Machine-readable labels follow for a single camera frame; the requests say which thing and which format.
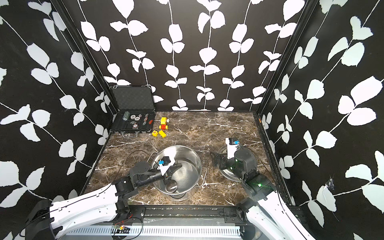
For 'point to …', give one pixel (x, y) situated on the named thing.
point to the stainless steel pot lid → (226, 173)
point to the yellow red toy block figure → (163, 122)
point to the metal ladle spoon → (171, 186)
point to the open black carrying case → (135, 110)
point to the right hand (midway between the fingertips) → (216, 149)
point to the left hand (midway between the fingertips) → (180, 162)
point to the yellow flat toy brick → (162, 133)
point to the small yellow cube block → (155, 133)
